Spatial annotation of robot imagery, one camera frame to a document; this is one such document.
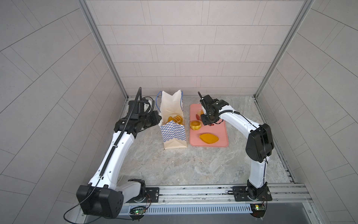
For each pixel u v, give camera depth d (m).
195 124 0.93
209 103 0.70
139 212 0.64
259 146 0.51
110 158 0.42
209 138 0.88
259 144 0.50
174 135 0.80
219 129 0.94
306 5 0.71
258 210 0.68
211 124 0.80
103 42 0.85
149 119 0.62
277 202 0.69
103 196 0.35
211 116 0.68
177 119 0.97
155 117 0.64
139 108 0.56
